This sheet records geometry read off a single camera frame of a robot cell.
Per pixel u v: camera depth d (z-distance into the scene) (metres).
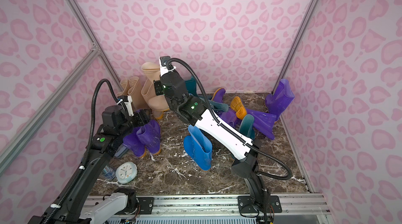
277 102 0.93
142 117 0.65
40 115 0.60
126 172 0.81
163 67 0.51
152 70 0.62
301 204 0.75
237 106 0.95
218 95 1.10
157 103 0.82
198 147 0.68
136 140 0.73
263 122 0.97
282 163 0.87
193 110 0.47
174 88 0.43
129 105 0.65
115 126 0.53
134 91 0.87
